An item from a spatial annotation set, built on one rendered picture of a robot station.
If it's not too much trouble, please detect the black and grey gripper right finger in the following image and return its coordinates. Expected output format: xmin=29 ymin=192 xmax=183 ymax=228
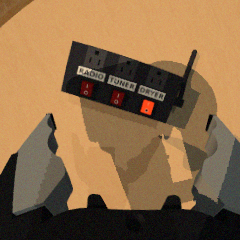
xmin=191 ymin=114 xmax=240 ymax=236

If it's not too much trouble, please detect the black power strip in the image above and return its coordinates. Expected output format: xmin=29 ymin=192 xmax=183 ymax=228
xmin=61 ymin=41 xmax=197 ymax=123

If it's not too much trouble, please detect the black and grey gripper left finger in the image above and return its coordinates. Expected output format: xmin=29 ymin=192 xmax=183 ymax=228
xmin=0 ymin=113 xmax=73 ymax=240

